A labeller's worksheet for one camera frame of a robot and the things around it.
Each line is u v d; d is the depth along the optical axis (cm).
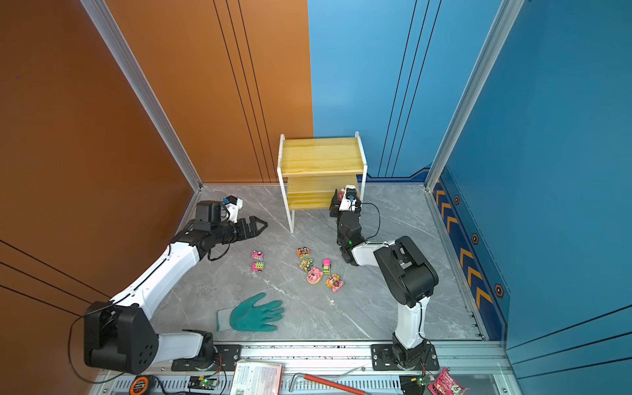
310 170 80
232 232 72
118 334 40
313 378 70
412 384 70
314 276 87
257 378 67
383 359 72
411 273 51
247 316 80
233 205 76
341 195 89
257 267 89
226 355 74
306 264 91
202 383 71
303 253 94
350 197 75
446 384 68
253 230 74
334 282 85
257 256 94
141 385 67
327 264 91
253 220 75
